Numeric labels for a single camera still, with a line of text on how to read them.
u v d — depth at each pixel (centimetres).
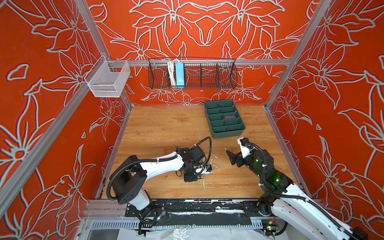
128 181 43
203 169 71
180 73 89
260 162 55
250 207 74
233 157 66
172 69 88
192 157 65
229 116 107
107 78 93
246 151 66
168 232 67
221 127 101
